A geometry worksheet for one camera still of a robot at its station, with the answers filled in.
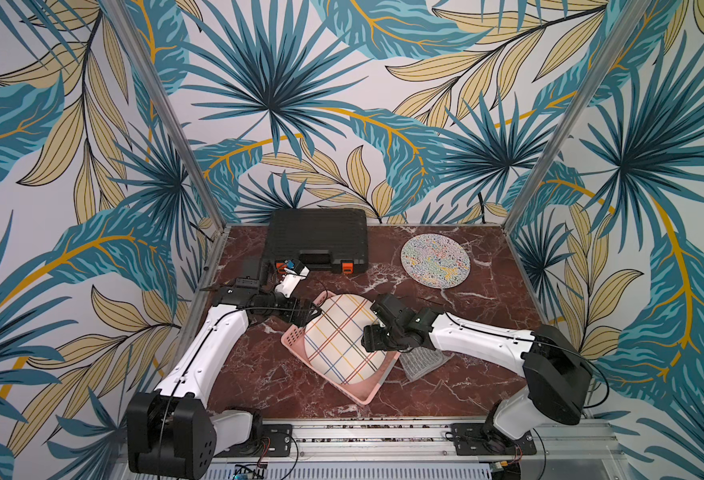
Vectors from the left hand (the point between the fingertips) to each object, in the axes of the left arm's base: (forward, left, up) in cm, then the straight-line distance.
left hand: (305, 308), depth 79 cm
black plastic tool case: (+32, -5, -8) cm, 33 cm away
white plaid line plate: (-4, -7, -12) cm, 15 cm away
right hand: (-4, -18, -10) cm, 21 cm away
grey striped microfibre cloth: (-9, -32, -12) cm, 35 cm away
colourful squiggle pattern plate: (+29, -43, -15) cm, 54 cm away
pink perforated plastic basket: (+7, -3, -8) cm, 11 cm away
